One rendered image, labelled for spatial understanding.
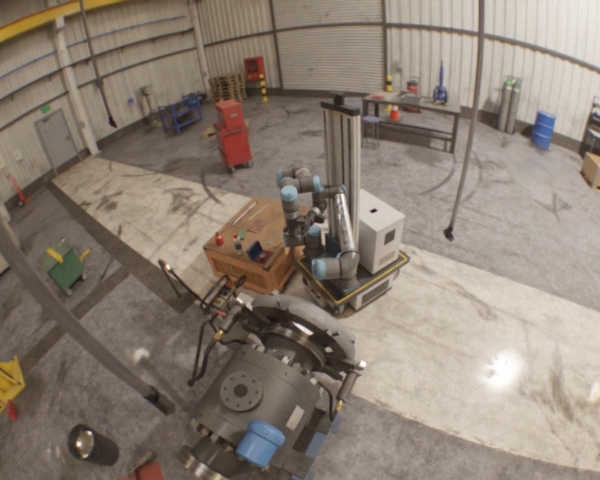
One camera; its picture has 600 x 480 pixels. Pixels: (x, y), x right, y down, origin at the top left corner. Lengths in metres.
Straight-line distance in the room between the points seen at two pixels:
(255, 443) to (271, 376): 0.41
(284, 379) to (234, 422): 0.34
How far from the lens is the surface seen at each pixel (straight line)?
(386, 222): 2.33
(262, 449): 1.26
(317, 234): 2.48
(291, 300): 1.60
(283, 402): 1.50
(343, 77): 10.02
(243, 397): 1.44
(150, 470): 2.64
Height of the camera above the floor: 2.24
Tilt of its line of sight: 40 degrees down
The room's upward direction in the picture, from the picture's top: 7 degrees counter-clockwise
